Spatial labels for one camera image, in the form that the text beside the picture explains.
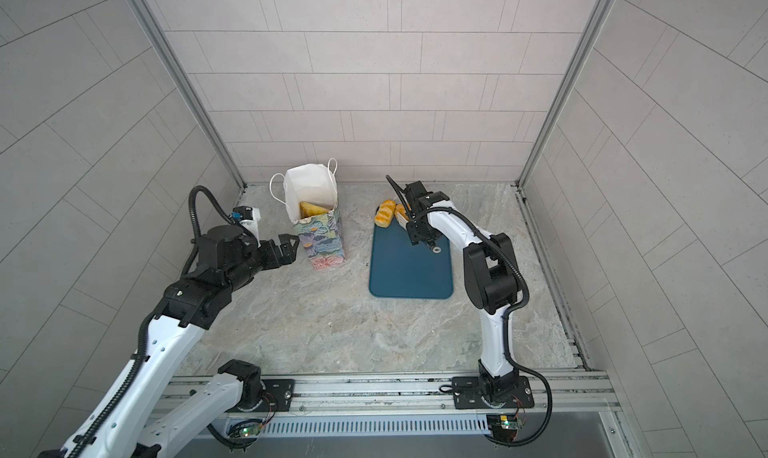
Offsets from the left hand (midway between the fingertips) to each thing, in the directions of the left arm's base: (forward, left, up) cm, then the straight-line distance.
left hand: (290, 236), depth 71 cm
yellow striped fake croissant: (+18, +2, -12) cm, 21 cm away
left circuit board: (-37, +6, -21) cm, 43 cm away
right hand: (+14, -33, -21) cm, 42 cm away
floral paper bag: (+24, +2, -11) cm, 26 cm away
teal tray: (+6, -26, -27) cm, 38 cm away
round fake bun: (+26, -26, -22) cm, 43 cm away
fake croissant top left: (+24, -21, -22) cm, 39 cm away
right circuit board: (-36, -50, -25) cm, 67 cm away
